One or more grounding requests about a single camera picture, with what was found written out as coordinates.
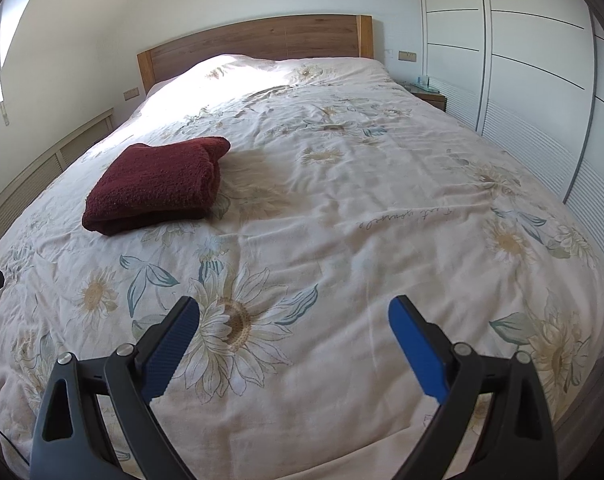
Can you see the white sliding-door wardrobe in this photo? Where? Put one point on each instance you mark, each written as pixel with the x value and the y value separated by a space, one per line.
pixel 532 85

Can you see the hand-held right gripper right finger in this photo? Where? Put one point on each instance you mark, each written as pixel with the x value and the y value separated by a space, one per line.
pixel 417 350

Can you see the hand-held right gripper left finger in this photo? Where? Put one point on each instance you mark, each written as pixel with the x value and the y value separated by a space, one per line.
pixel 169 350

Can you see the wooden headboard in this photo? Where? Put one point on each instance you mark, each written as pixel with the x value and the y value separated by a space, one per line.
pixel 257 37

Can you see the small item on nightstand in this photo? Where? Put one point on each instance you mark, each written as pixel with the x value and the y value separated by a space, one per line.
pixel 424 81

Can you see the white floral duvet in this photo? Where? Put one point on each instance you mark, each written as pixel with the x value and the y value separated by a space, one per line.
pixel 357 210

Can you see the white louvered radiator cover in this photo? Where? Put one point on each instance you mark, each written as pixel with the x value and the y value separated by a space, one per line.
pixel 32 175

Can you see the wooden nightstand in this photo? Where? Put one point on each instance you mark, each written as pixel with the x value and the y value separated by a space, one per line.
pixel 432 98

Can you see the wall socket plate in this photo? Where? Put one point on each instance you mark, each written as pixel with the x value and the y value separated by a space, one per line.
pixel 131 93
pixel 407 55

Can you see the dark red knitted sweater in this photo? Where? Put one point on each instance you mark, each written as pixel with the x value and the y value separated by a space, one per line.
pixel 152 180

